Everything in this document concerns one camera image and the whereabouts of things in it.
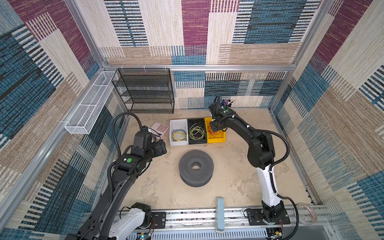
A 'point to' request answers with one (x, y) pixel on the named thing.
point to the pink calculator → (159, 128)
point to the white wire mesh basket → (83, 119)
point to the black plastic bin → (200, 122)
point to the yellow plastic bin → (212, 137)
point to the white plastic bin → (178, 124)
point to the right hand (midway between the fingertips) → (218, 127)
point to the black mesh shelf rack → (148, 90)
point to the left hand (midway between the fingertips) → (159, 143)
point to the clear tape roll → (307, 215)
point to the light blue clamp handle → (220, 215)
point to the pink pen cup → (226, 108)
